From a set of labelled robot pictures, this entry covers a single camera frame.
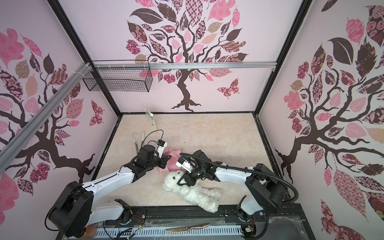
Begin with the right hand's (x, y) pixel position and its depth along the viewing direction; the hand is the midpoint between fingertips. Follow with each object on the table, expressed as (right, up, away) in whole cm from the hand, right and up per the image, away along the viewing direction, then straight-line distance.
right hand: (179, 180), depth 77 cm
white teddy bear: (+14, -5, -10) cm, 18 cm away
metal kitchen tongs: (-35, +21, +26) cm, 48 cm away
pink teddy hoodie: (-6, +4, +13) cm, 15 cm away
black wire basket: (-41, +62, +18) cm, 76 cm away
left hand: (-6, +10, +9) cm, 15 cm away
